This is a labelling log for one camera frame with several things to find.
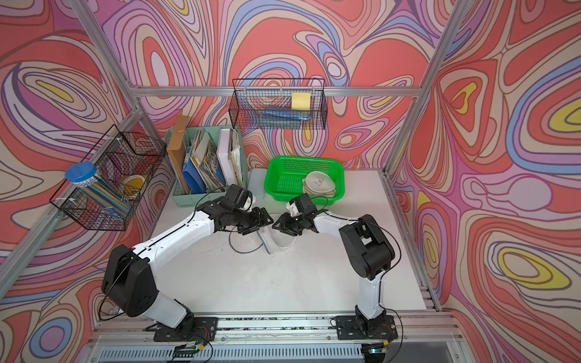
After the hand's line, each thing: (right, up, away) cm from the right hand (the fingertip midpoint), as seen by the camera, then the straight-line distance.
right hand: (277, 233), depth 92 cm
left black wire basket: (-53, +27, -14) cm, 61 cm away
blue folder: (-36, +23, +2) cm, 42 cm away
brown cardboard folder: (-37, +33, -9) cm, 51 cm away
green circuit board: (-28, -34, -20) cm, 49 cm away
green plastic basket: (+5, +24, +25) cm, 35 cm away
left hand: (-2, +5, -10) cm, 12 cm away
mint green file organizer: (-31, +31, +3) cm, 44 cm away
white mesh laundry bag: (-4, 0, -6) cm, 7 cm away
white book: (-22, +32, -1) cm, 39 cm away
